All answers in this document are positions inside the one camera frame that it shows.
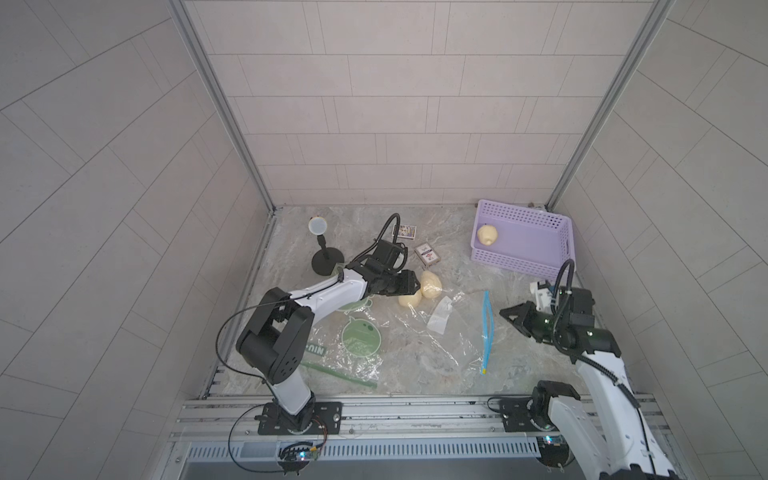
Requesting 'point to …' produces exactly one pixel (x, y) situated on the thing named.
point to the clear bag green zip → (347, 343)
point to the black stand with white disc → (325, 259)
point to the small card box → (407, 231)
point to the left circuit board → (295, 456)
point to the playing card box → (427, 255)
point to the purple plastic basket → (529, 240)
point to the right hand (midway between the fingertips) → (501, 310)
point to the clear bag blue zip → (453, 328)
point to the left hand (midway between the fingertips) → (419, 285)
